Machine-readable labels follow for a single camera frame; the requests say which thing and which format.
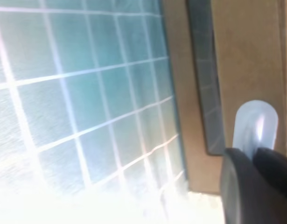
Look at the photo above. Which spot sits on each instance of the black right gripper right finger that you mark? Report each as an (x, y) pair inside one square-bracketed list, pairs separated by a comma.
[(273, 167)]

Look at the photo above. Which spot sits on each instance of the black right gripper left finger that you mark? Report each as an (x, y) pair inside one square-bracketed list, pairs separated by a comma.
[(247, 197)]

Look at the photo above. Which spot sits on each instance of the translucent white drawer handle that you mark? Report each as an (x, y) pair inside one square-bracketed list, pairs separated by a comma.
[(256, 125)]

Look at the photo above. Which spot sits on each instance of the brown cardboard shoebox drawer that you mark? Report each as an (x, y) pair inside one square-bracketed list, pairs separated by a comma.
[(223, 54)]

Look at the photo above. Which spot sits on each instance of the cyan checkered tablecloth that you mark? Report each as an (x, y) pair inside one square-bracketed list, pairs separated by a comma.
[(88, 129)]

